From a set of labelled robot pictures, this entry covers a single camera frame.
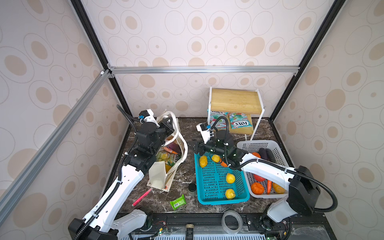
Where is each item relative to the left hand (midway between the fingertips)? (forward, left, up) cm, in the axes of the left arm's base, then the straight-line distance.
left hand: (176, 115), depth 65 cm
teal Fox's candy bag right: (+18, -36, -23) cm, 46 cm away
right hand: (-5, -5, -13) cm, 15 cm away
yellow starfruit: (-4, -13, -36) cm, 38 cm away
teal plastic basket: (-17, -21, -39) cm, 48 cm away
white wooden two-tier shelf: (+19, -32, -9) cm, 38 cm away
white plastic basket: (+5, -44, -33) cm, 55 cm away
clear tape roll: (-32, -28, -37) cm, 56 cm away
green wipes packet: (-27, +1, -37) cm, 46 cm away
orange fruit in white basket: (+1, -47, -36) cm, 59 cm away
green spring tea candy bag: (-7, +5, -27) cm, 28 cm away
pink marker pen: (-24, +21, -39) cm, 50 cm away
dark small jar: (-22, -7, -29) cm, 37 cm away
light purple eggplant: (0, +4, -26) cm, 26 cm away
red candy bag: (0, +9, -28) cm, 29 cm away
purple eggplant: (0, -53, -35) cm, 63 cm away
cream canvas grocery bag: (-17, +11, -31) cm, 37 cm away
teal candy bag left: (+15, -25, -22) cm, 36 cm away
